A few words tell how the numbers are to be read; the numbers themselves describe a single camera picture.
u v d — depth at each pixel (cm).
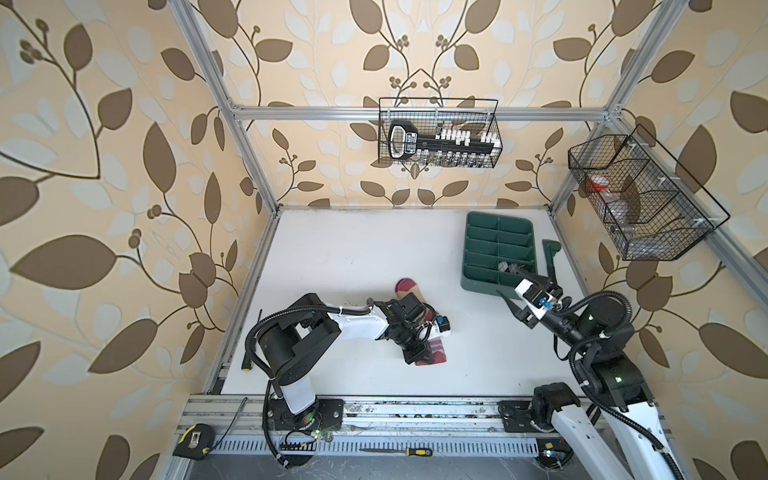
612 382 47
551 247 107
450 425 74
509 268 96
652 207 72
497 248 99
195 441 69
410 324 75
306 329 52
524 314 58
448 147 83
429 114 90
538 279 59
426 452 69
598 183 81
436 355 83
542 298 51
